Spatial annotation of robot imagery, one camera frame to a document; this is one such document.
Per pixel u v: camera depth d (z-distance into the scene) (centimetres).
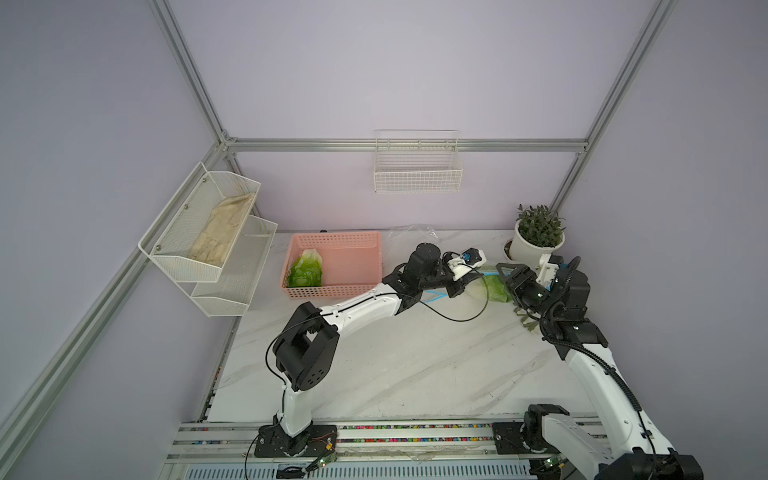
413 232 117
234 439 75
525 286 67
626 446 40
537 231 98
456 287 70
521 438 73
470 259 65
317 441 72
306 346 50
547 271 69
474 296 91
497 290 82
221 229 80
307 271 96
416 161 94
